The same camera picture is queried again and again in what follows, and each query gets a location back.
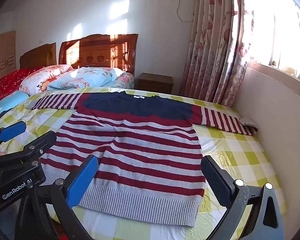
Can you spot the floral blue pillow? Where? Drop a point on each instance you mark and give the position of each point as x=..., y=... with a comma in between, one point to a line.
x=85, y=78

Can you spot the carved wooden headboard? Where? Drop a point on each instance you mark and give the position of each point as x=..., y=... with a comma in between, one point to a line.
x=102, y=52

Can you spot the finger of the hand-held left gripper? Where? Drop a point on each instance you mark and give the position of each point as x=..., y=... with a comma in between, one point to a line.
x=40, y=141
x=11, y=131

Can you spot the pink floral curtain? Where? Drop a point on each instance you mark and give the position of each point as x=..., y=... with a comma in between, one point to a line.
x=215, y=42

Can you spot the red grey striped sweater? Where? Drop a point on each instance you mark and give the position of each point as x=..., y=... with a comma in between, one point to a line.
x=140, y=140

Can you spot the yellow white checkered bed sheet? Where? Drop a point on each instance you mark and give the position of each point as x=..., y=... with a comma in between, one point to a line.
x=240, y=155

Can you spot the blue cloud print blanket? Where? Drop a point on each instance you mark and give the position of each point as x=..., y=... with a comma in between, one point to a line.
x=5, y=105

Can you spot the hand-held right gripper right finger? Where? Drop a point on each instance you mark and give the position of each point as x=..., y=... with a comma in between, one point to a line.
x=216, y=180

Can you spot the pink floral quilt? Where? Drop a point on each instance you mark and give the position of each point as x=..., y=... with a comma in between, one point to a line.
x=42, y=76

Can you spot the plain wooden headboard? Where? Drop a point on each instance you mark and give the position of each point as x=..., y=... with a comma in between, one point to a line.
x=38, y=57

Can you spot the wooden wardrobe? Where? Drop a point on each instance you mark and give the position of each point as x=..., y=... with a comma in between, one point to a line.
x=2, y=55

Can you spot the wooden nightstand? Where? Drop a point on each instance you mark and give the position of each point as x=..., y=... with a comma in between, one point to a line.
x=155, y=82

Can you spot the red quilt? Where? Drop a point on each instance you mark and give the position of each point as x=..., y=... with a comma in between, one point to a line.
x=10, y=80

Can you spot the floral bed sheet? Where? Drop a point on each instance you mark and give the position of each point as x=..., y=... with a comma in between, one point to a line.
x=126, y=80

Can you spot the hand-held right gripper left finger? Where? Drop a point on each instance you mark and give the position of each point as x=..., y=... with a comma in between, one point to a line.
x=81, y=181

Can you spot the window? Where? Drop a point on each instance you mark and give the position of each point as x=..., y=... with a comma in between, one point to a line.
x=277, y=25

